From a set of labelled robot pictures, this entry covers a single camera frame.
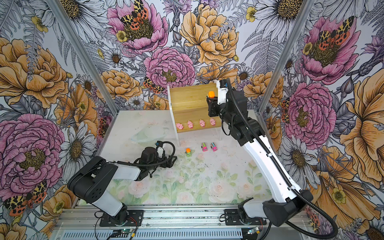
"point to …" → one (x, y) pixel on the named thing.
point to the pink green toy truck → (204, 147)
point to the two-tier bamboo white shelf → (189, 106)
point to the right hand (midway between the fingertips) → (210, 103)
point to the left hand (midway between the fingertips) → (170, 160)
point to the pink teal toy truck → (213, 147)
